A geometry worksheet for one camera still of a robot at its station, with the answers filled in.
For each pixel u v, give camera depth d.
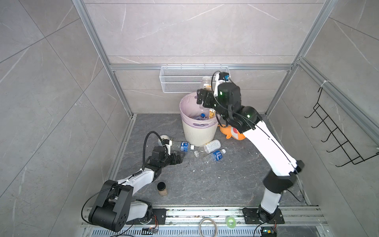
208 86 0.64
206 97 0.55
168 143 0.81
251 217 0.73
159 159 0.69
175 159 0.78
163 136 1.01
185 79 0.96
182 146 0.95
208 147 0.93
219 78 0.54
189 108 0.95
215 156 0.90
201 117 0.98
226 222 0.72
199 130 0.94
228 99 0.45
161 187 0.73
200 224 0.70
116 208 0.42
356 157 0.58
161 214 0.73
